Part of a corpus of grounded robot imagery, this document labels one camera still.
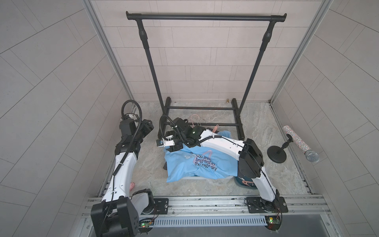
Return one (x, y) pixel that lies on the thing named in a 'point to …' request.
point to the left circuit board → (145, 225)
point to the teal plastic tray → (246, 182)
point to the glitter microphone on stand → (277, 154)
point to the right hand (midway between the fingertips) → (166, 140)
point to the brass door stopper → (227, 100)
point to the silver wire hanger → (199, 121)
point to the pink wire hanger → (198, 121)
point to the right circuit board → (273, 222)
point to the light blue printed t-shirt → (192, 162)
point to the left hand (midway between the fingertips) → (151, 121)
